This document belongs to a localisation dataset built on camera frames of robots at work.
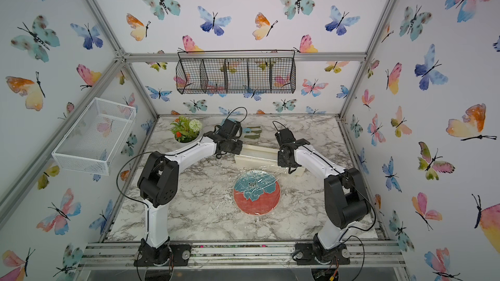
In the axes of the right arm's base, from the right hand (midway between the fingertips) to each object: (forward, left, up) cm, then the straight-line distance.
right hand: (289, 159), depth 91 cm
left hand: (+7, +24, -1) cm, 26 cm away
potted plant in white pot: (+9, +50, +7) cm, 51 cm away
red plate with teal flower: (-14, +15, -7) cm, 21 cm away
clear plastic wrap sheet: (-5, +4, -7) cm, 10 cm away
